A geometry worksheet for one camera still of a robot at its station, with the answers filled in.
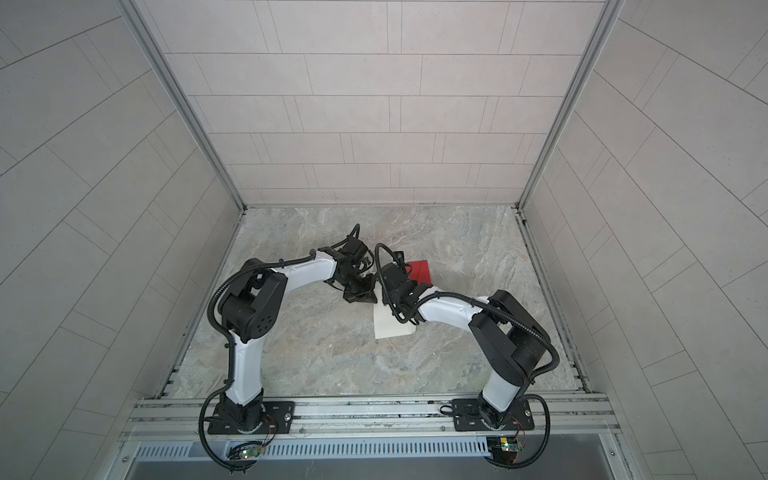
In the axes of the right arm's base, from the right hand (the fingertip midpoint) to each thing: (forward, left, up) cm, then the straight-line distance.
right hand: (391, 287), depth 92 cm
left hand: (-1, +2, -2) cm, 3 cm away
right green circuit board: (-42, -24, -5) cm, 48 cm away
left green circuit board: (-39, +32, +1) cm, 51 cm away
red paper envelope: (+7, -9, -3) cm, 12 cm away
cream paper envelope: (-10, +2, -3) cm, 11 cm away
